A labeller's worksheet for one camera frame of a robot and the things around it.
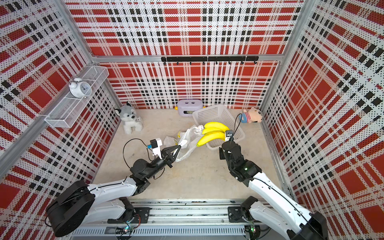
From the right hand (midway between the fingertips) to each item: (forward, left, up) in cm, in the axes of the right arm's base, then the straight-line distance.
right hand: (228, 143), depth 78 cm
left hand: (-4, +23, +4) cm, 24 cm away
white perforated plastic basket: (+37, +1, -17) cm, 41 cm away
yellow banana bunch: (+3, +8, +7) cm, 11 cm away
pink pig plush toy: (+32, -24, -14) cm, 43 cm away
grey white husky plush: (+24, +62, -1) cm, 67 cm away
